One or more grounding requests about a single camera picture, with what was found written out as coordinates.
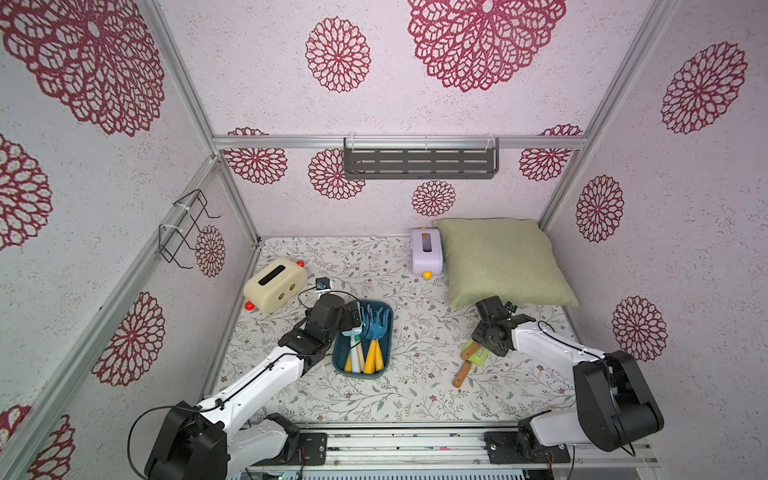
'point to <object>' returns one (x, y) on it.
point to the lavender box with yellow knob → (426, 250)
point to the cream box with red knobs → (275, 285)
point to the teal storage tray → (341, 346)
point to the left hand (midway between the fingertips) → (341, 307)
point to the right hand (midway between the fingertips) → (480, 333)
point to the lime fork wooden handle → (473, 354)
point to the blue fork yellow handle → (349, 364)
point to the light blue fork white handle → (353, 333)
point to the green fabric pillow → (506, 257)
